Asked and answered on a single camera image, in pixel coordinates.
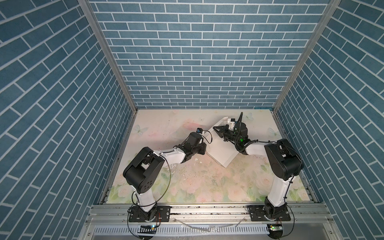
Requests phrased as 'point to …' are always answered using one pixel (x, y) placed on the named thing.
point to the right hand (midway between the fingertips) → (211, 126)
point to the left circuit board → (147, 229)
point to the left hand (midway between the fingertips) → (205, 144)
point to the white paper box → (221, 151)
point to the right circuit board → (275, 230)
